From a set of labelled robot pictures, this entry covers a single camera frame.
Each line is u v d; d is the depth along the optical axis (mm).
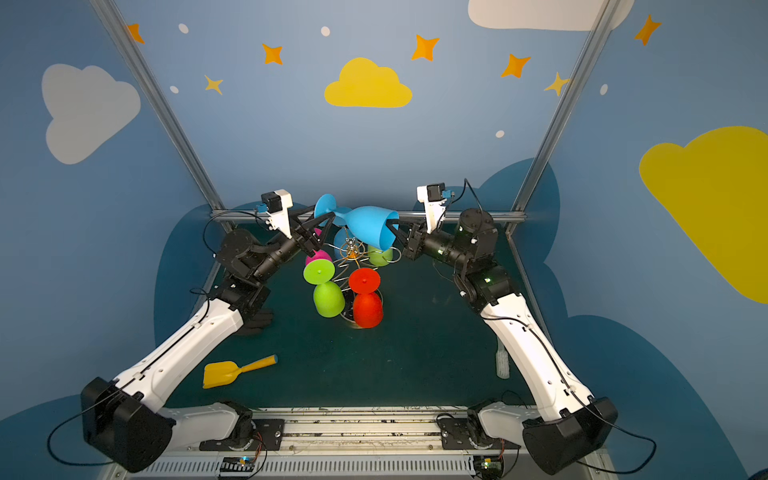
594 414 375
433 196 540
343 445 733
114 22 694
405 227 585
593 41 738
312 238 593
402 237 614
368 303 735
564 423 373
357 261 749
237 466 731
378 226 574
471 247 480
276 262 583
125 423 378
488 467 733
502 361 861
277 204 545
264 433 746
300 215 644
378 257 899
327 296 761
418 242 547
